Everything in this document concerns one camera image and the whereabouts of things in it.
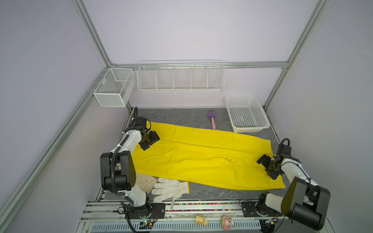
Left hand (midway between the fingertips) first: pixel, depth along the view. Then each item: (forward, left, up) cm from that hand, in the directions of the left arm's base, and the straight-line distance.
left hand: (155, 142), depth 91 cm
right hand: (-18, -66, -7) cm, 68 cm away
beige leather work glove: (-21, +5, -9) cm, 24 cm away
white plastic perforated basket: (+25, -69, -8) cm, 74 cm away
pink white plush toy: (-44, -37, -5) cm, 58 cm away
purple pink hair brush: (+28, -41, -7) cm, 50 cm away
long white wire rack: (+40, -35, +20) cm, 56 cm away
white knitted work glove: (-27, -7, -9) cm, 29 cm away
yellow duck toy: (-42, -24, -4) cm, 49 cm away
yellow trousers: (-10, -32, -8) cm, 34 cm away
